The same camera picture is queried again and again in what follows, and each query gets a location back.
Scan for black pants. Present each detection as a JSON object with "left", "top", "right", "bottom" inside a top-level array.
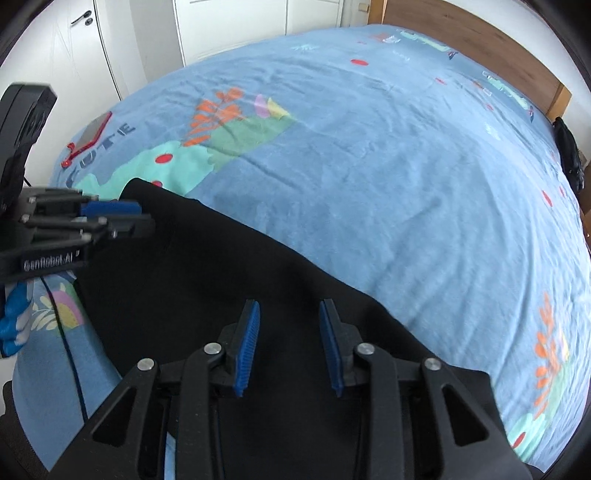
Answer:
[{"left": 73, "top": 178, "right": 509, "bottom": 480}]

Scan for blue gloved left hand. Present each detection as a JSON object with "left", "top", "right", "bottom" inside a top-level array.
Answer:
[{"left": 0, "top": 281, "right": 34, "bottom": 359}]

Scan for red framed phone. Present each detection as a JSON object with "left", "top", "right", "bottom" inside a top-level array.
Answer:
[{"left": 60, "top": 111, "right": 112, "bottom": 169}]

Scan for white wardrobe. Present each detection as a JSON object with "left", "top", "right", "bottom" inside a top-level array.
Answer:
[{"left": 1, "top": 0, "right": 376, "bottom": 185}]

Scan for blue patterned bed sheet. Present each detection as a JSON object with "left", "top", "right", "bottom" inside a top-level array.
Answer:
[{"left": 12, "top": 25, "right": 590, "bottom": 471}]

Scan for black bag on bed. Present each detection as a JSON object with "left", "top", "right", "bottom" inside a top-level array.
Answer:
[{"left": 553, "top": 116, "right": 585, "bottom": 194}]

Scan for wooden headboard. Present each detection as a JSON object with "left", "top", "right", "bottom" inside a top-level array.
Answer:
[{"left": 369, "top": 0, "right": 572, "bottom": 121}]

